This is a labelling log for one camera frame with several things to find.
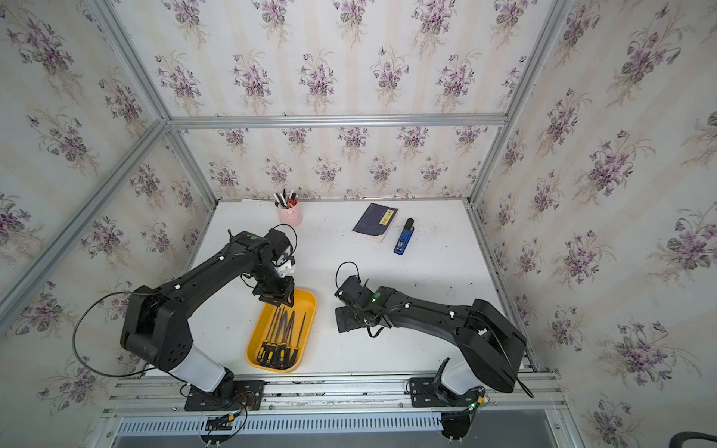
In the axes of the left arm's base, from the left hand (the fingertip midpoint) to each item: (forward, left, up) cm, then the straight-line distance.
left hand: (291, 306), depth 80 cm
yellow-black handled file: (-10, +8, -8) cm, 15 cm away
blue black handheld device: (+29, -38, -5) cm, 48 cm away
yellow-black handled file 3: (-9, +4, -8) cm, 13 cm away
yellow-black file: (-12, -1, -8) cm, 15 cm away
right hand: (-2, -19, -5) cm, 19 cm away
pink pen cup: (+38, +6, +1) cm, 38 cm away
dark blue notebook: (+40, -28, -8) cm, 49 cm away
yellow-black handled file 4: (-10, +2, -7) cm, 13 cm away
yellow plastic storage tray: (-6, +5, -9) cm, 12 cm away
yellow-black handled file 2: (-10, +7, -8) cm, 15 cm away
